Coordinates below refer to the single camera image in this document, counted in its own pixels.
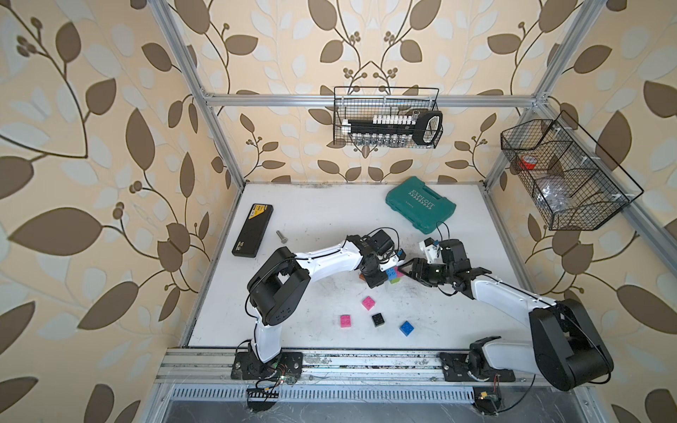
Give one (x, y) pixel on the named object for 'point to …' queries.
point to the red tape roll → (528, 162)
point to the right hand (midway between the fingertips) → (403, 271)
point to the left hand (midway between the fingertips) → (376, 272)
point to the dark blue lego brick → (406, 328)
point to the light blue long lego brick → (391, 273)
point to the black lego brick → (377, 319)
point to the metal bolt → (284, 240)
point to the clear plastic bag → (555, 196)
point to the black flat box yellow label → (250, 238)
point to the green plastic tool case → (420, 204)
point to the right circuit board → (487, 399)
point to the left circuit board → (263, 393)
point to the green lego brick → (394, 281)
